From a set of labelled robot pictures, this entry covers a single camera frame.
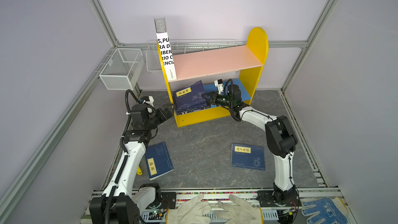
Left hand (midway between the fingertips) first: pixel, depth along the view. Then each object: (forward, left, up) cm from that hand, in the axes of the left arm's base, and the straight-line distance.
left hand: (170, 110), depth 77 cm
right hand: (+10, -16, -2) cm, 19 cm away
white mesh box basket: (+37, +35, -3) cm, 51 cm away
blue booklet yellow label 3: (-17, -41, -25) cm, 51 cm away
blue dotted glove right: (-45, -73, -24) cm, 89 cm away
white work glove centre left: (-41, -9, -24) cm, 49 cm away
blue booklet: (+11, -9, -5) cm, 15 cm away
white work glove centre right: (-43, -32, -25) cm, 59 cm away
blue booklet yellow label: (+8, -11, -5) cm, 14 cm away
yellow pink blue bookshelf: (+16, -23, +3) cm, 28 cm away
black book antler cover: (+5, -4, -7) cm, 10 cm away
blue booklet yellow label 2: (-17, +10, -24) cm, 31 cm away
